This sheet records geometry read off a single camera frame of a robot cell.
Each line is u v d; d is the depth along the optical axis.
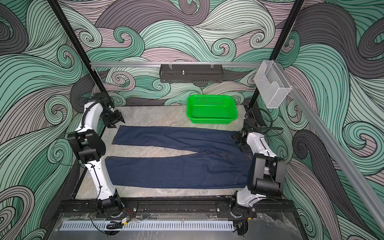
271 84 0.79
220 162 0.88
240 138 0.83
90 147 0.56
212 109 1.22
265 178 0.44
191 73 0.95
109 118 0.77
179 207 0.76
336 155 0.52
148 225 0.70
